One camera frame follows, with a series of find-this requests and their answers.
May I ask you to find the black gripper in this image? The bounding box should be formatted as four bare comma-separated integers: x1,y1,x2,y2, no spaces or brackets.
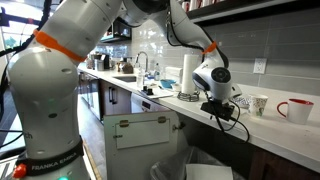
201,100,234,121

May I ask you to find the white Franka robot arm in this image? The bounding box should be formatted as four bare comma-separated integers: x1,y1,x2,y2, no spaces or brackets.
7,0,240,180

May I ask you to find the patterned ceramic bowl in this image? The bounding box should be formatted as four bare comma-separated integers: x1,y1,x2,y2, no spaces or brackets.
233,97,249,109

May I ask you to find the patterned paper cup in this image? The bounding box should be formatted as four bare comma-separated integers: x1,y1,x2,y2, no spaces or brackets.
248,94,268,117

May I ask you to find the white paper towel roll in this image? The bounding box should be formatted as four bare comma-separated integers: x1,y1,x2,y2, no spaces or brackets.
181,54,198,94

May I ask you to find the blue bowl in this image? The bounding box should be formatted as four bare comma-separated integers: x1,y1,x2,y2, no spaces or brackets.
160,79,175,88

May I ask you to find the white tray with black items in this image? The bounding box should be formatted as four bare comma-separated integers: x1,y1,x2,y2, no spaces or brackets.
139,87,173,99

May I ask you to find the chrome sink faucet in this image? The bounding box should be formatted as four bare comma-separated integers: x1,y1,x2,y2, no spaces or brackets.
134,50,150,74

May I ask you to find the trash bin with liner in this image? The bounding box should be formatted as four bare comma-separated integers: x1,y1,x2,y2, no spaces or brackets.
150,147,246,180

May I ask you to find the clear water bottle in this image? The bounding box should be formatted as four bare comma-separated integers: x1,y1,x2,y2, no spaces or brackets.
137,67,145,90

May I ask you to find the red and white mug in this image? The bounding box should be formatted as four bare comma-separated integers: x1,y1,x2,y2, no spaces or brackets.
277,98,314,125

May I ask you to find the white open cabinet door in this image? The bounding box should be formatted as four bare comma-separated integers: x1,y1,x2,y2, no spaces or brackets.
104,111,179,180

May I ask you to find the glass coffee pot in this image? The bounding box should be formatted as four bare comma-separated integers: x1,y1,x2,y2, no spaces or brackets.
117,57,134,74

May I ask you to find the dark wood cabinet door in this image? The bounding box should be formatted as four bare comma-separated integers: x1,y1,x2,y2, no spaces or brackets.
101,80,131,115

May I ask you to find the coffee maker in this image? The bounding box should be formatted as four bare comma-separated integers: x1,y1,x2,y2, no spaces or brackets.
91,54,110,71

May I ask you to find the black wire towel holder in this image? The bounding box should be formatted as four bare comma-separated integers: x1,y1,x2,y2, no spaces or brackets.
177,91,199,102

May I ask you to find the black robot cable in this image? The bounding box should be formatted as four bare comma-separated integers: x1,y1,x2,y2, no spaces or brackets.
164,0,251,145

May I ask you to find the white wall outlet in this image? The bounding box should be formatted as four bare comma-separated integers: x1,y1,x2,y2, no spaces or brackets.
253,58,267,74

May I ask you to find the dark wall shelf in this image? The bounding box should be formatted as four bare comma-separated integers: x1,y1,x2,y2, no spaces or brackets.
187,0,320,27

